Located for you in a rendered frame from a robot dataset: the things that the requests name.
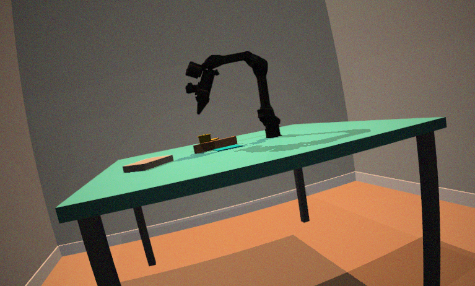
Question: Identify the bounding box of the tan rectangular block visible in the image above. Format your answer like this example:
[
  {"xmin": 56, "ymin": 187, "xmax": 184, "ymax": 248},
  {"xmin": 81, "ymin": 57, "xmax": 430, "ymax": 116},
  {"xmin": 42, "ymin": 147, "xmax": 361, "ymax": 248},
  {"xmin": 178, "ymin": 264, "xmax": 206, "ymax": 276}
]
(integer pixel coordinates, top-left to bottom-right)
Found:
[{"xmin": 123, "ymin": 155, "xmax": 173, "ymax": 173}]

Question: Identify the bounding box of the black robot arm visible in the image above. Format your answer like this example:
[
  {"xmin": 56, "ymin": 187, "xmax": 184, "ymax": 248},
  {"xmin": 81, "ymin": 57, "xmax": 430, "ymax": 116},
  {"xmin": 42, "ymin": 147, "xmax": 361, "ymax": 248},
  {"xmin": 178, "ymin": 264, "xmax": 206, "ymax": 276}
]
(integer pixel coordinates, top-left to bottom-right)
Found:
[{"xmin": 185, "ymin": 51, "xmax": 282, "ymax": 138}]

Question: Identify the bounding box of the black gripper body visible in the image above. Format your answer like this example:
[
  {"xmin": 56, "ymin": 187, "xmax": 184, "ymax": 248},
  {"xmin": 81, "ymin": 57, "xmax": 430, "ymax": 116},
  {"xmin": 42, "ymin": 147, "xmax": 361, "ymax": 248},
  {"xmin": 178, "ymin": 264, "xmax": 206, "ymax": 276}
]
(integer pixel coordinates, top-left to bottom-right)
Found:
[{"xmin": 195, "ymin": 80, "xmax": 213, "ymax": 102}]

